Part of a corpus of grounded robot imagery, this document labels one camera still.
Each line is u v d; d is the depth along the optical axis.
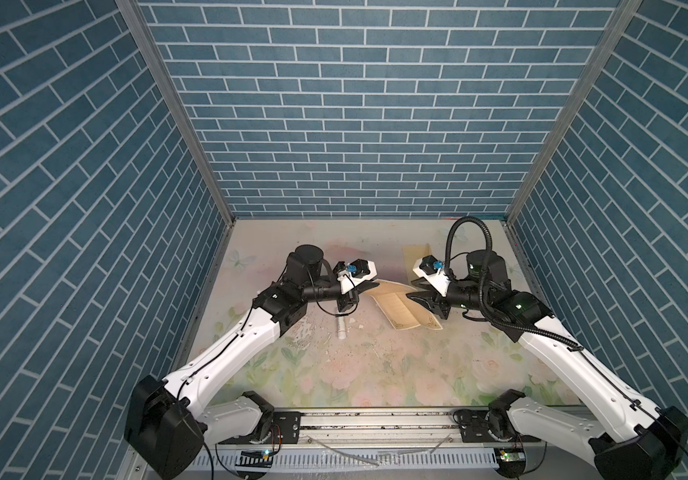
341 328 0.89
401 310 0.81
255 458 0.72
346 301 0.63
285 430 0.74
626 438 0.40
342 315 0.54
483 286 0.54
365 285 0.60
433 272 0.60
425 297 0.63
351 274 0.58
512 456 0.74
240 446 0.71
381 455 0.71
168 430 0.38
